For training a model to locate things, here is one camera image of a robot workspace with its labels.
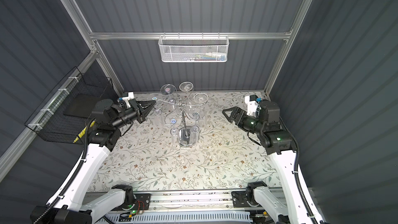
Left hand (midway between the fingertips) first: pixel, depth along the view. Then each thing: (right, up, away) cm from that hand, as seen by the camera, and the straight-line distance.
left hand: (156, 101), depth 66 cm
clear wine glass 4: (+17, -6, +2) cm, 18 cm away
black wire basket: (-44, -6, +5) cm, 45 cm away
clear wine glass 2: (+12, +8, +12) cm, 18 cm away
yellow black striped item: (-34, -14, +2) cm, 36 cm away
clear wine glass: (+3, +4, +10) cm, 11 cm away
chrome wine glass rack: (+11, -20, +28) cm, 36 cm away
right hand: (+32, -6, 0) cm, 32 cm away
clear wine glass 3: (+19, +2, +8) cm, 21 cm away
